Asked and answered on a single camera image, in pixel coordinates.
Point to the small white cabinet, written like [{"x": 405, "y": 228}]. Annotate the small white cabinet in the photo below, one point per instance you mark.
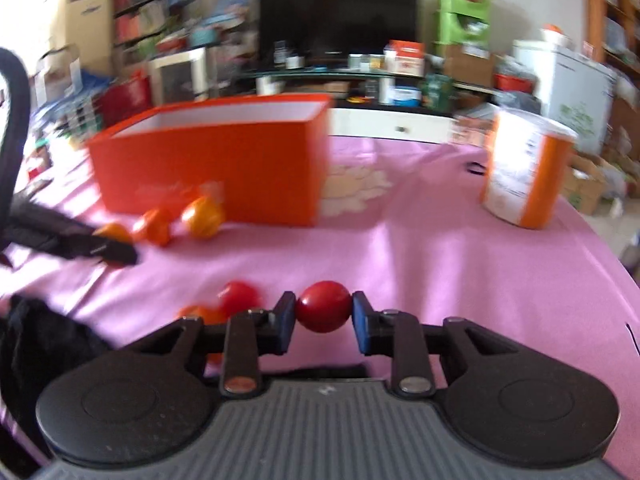
[{"x": 177, "y": 75}]

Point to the white bowl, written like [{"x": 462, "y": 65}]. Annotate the white bowl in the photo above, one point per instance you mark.
[{"x": 556, "y": 36}]

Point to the green stacked storage bins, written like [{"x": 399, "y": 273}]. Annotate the green stacked storage bins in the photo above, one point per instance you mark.
[{"x": 462, "y": 15}]

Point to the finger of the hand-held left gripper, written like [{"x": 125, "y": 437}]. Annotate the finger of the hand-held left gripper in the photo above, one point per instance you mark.
[{"x": 75, "y": 241}]

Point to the white television stand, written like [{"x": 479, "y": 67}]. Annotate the white television stand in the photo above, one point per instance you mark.
[{"x": 395, "y": 127}]

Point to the black flat television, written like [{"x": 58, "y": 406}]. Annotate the black flat television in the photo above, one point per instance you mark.
[{"x": 335, "y": 10}]

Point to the green foil bag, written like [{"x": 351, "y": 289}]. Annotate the green foil bag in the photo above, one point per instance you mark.
[{"x": 437, "y": 92}]

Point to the pink floral tablecloth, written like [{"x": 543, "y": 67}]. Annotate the pink floral tablecloth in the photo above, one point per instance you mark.
[{"x": 425, "y": 260}]

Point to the orange mandarin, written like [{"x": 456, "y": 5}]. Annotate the orange mandarin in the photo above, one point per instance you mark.
[
  {"x": 202, "y": 216},
  {"x": 202, "y": 314},
  {"x": 114, "y": 232}
]

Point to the white chest freezer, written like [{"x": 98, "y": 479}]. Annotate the white chest freezer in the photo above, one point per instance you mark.
[{"x": 570, "y": 85}]

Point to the wooden display shelf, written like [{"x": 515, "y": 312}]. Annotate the wooden display shelf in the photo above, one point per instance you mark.
[{"x": 615, "y": 35}]

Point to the red plastic basin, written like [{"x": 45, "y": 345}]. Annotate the red plastic basin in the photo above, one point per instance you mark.
[{"x": 512, "y": 83}]

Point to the blue white carton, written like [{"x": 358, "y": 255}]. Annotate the blue white carton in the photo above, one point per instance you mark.
[{"x": 403, "y": 96}]

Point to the orange cardboard box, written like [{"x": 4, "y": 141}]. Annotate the orange cardboard box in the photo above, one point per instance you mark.
[{"x": 250, "y": 170}]

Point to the orange white medicine box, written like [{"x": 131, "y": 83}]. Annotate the orange white medicine box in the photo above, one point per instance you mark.
[{"x": 406, "y": 59}]

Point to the dark bookshelf with books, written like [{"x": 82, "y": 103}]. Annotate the dark bookshelf with books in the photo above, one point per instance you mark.
[{"x": 135, "y": 10}]

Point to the orange white lidded canister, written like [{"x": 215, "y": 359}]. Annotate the orange white lidded canister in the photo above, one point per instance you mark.
[{"x": 520, "y": 175}]

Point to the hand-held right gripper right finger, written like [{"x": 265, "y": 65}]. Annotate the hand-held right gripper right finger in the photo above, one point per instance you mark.
[{"x": 361, "y": 322}]

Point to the brown cardboard box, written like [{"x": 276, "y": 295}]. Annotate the brown cardboard box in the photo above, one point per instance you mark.
[{"x": 467, "y": 67}]

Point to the red tomato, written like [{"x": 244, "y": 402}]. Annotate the red tomato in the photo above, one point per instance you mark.
[
  {"x": 323, "y": 306},
  {"x": 239, "y": 297}
]

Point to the orange-red tomato by box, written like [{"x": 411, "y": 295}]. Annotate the orange-red tomato by box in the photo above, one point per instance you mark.
[{"x": 152, "y": 226}]

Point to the dark cloth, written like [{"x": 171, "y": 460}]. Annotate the dark cloth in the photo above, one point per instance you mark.
[{"x": 40, "y": 345}]

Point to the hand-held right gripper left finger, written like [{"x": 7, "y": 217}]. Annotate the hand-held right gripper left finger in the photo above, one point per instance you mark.
[{"x": 286, "y": 322}]

